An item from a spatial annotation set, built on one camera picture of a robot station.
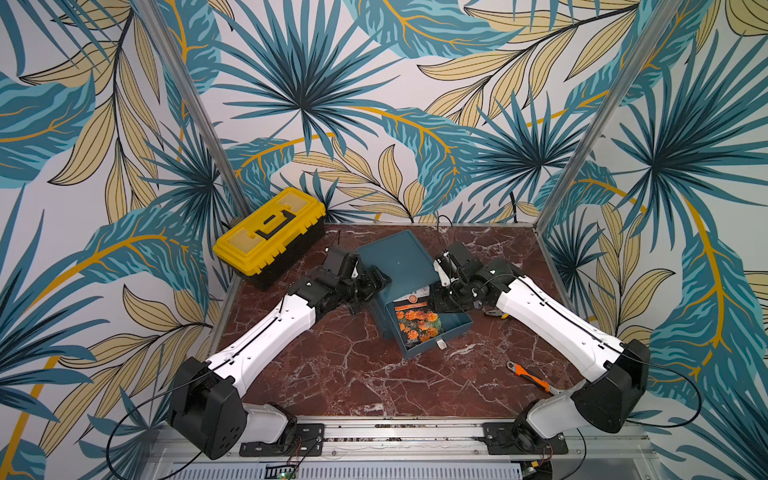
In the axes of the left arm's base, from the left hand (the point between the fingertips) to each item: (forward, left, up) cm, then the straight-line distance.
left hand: (385, 290), depth 78 cm
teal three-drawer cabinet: (+4, -7, +5) cm, 9 cm away
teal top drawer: (-6, -18, -6) cm, 20 cm away
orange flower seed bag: (-6, -8, -5) cm, 11 cm away
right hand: (-2, -12, -2) cm, 13 cm away
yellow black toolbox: (+20, +35, -3) cm, 40 cm away
